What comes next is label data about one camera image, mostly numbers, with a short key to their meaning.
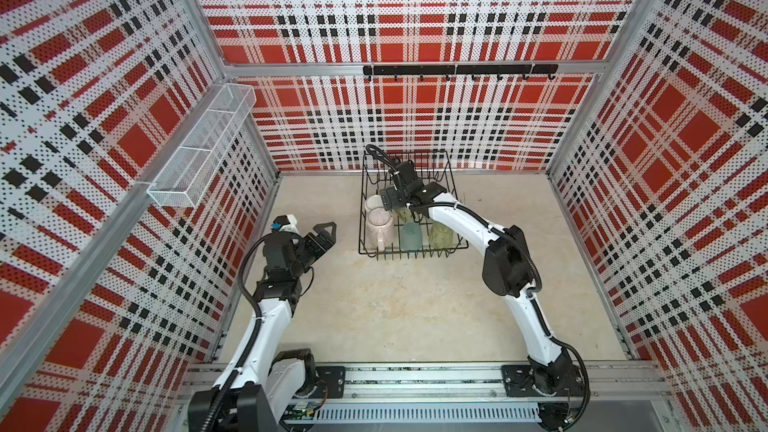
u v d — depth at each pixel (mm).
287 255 632
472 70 906
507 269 575
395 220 878
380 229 901
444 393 733
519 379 738
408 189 743
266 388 416
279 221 725
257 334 484
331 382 735
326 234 746
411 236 959
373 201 983
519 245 594
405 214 734
